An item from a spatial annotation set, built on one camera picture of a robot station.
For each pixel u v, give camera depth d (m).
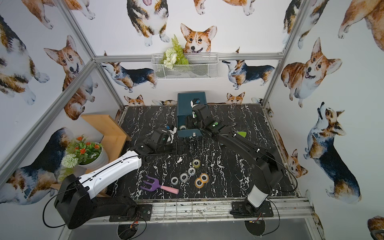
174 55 0.78
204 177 0.84
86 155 0.75
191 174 0.86
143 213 0.74
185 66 0.84
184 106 0.93
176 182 0.84
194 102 0.71
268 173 0.44
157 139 0.61
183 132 0.84
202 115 0.60
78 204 0.39
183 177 0.85
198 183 0.84
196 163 0.90
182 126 0.88
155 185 0.82
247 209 0.68
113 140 0.93
